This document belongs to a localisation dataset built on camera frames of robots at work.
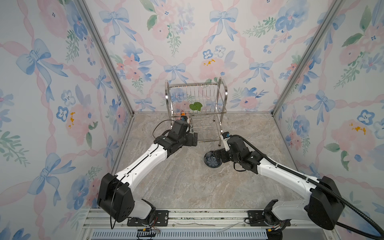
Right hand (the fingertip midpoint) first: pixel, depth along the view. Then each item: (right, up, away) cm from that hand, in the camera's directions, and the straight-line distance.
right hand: (220, 149), depth 84 cm
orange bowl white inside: (-22, +21, +13) cm, 34 cm away
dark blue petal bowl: (-5, -8, +8) cm, 13 cm away
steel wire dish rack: (-7, +30, +33) cm, 46 cm away
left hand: (-16, +8, -2) cm, 18 cm away
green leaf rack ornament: (-14, +25, +2) cm, 28 cm away
